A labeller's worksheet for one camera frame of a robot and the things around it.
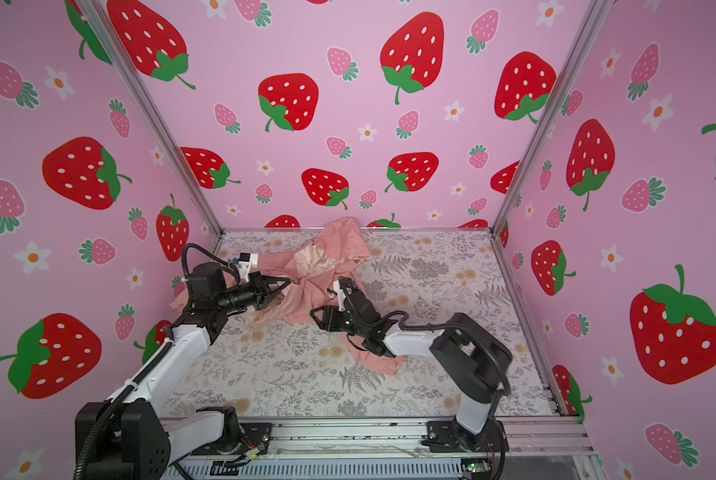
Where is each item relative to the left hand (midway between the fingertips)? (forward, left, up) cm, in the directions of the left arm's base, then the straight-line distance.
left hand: (289, 282), depth 76 cm
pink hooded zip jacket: (+21, -1, -21) cm, 29 cm away
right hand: (-2, -4, -12) cm, 13 cm away
